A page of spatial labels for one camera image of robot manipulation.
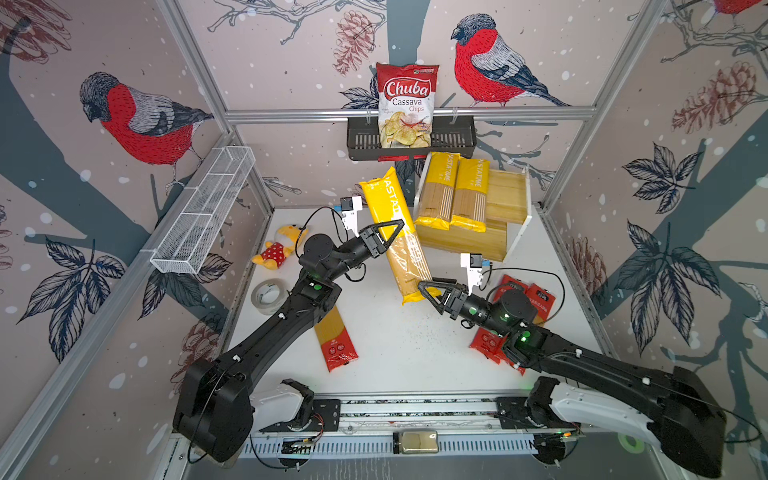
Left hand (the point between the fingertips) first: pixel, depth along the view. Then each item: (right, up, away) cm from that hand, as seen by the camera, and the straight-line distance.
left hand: (402, 226), depth 62 cm
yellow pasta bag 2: (+18, +7, +12) cm, 23 cm away
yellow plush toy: (-42, -9, +36) cm, 56 cm away
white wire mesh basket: (-53, -5, +9) cm, 54 cm away
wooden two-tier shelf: (+28, +5, +13) cm, 31 cm away
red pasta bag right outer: (+45, -24, +29) cm, 59 cm away
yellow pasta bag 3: (+2, -8, +3) cm, 9 cm away
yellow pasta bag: (+12, +16, +19) cm, 28 cm away
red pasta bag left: (-19, -33, +23) cm, 44 cm away
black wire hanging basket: (+17, +30, +33) cm, 47 cm away
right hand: (+3, -14, +2) cm, 15 cm away
